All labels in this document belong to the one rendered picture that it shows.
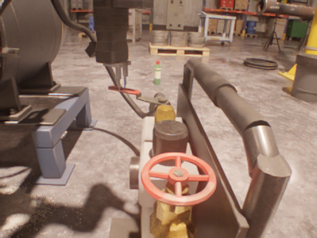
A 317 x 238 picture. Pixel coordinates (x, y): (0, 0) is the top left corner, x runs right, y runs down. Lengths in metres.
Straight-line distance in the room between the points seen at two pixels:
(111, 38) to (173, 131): 0.27
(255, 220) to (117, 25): 0.41
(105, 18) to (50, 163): 0.67
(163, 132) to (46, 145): 0.70
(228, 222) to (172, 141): 0.11
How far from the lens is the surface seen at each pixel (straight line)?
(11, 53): 0.57
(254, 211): 0.18
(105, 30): 0.46
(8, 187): 1.06
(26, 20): 0.99
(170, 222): 0.23
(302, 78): 2.44
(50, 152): 0.93
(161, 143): 0.26
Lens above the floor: 0.64
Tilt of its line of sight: 26 degrees down
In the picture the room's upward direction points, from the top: 3 degrees clockwise
